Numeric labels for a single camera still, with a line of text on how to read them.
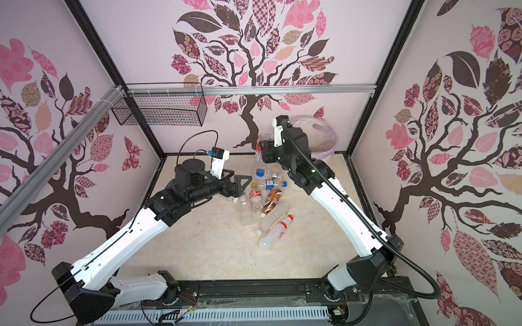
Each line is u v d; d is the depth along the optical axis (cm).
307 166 50
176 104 95
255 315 70
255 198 98
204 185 53
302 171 49
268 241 82
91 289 39
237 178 57
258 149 68
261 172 72
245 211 96
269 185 100
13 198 51
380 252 39
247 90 90
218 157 57
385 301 72
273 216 93
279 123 57
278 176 104
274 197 96
